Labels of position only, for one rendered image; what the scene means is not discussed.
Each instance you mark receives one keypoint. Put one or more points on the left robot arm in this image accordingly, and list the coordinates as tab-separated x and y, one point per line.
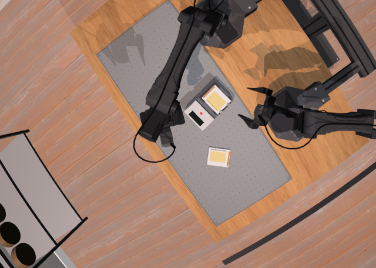
313	119

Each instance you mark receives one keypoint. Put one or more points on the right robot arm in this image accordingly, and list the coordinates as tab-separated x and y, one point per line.
205	23

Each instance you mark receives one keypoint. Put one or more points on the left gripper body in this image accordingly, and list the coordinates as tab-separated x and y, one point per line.
267	113

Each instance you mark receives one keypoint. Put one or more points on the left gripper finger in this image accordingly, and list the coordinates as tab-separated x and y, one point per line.
261	89
247	120

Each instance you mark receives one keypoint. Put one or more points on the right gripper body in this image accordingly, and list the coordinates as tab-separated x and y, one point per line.
166	134

